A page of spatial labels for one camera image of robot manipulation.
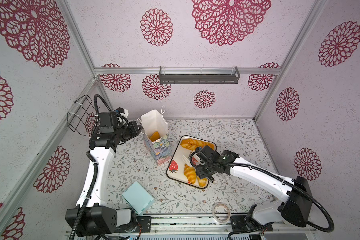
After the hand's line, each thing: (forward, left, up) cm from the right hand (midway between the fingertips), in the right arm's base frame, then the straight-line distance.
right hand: (198, 169), depth 78 cm
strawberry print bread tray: (+7, +10, -13) cm, 18 cm away
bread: (+25, +28, -5) cm, 38 cm away
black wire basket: (+15, +63, +21) cm, 68 cm away
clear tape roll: (-17, -7, -12) cm, 23 cm away
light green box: (-12, +32, -11) cm, 36 cm away
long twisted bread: (+24, +3, -11) cm, 26 cm away
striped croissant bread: (-2, -3, -11) cm, 12 cm away
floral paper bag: (+30, +28, -3) cm, 41 cm away
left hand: (+12, +29, +17) cm, 36 cm away
